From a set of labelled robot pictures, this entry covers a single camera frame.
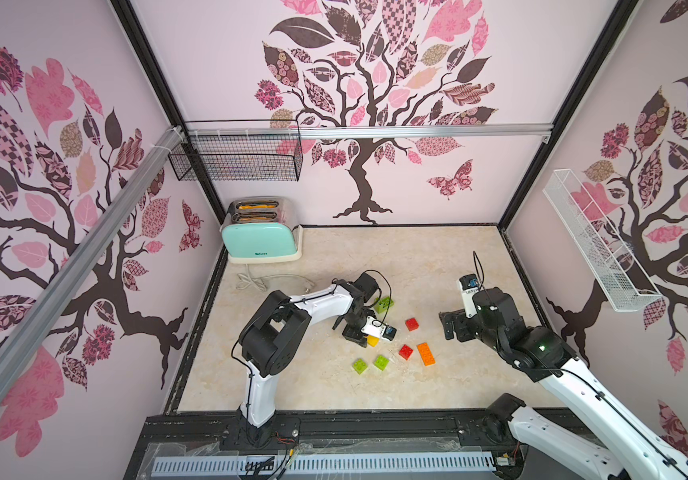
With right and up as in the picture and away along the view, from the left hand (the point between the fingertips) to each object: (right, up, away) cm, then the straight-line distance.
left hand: (362, 335), depth 91 cm
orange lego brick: (+19, -5, -5) cm, 20 cm away
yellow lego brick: (+3, -1, -4) cm, 6 cm away
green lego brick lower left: (-1, -7, -8) cm, 10 cm away
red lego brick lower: (+13, -3, -6) cm, 14 cm away
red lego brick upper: (+16, +3, 0) cm, 16 cm away
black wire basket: (-56, +66, +30) cm, 91 cm away
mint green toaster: (-34, +34, +7) cm, 48 cm away
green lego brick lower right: (+5, -6, -6) cm, 10 cm away
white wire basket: (+63, +29, -11) cm, 71 cm away
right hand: (+24, +10, -17) cm, 31 cm away
